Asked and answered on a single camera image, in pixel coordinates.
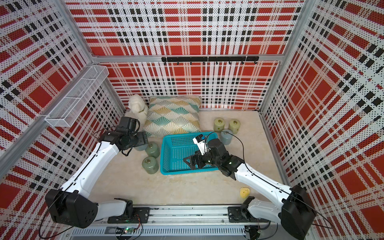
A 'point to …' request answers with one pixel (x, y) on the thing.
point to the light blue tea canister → (226, 136)
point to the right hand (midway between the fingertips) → (192, 156)
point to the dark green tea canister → (152, 150)
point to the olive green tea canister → (150, 165)
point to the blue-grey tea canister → (141, 147)
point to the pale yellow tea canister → (234, 125)
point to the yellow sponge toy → (244, 192)
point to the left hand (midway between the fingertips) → (142, 140)
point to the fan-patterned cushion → (172, 113)
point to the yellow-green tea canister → (219, 123)
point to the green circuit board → (124, 230)
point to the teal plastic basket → (175, 147)
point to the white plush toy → (138, 106)
